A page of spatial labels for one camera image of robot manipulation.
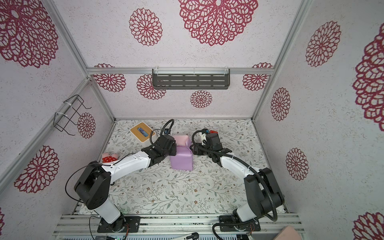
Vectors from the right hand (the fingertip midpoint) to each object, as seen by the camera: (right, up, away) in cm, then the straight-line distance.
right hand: (192, 145), depth 88 cm
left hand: (-12, -1, +3) cm, 12 cm away
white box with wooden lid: (-38, +7, +16) cm, 42 cm away
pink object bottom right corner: (+44, -39, -18) cm, 62 cm away
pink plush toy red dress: (-53, -8, +5) cm, 54 cm away
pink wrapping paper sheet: (-5, -8, +2) cm, 10 cm away
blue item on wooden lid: (-36, +8, +21) cm, 43 cm away
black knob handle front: (+1, -41, -18) cm, 45 cm away
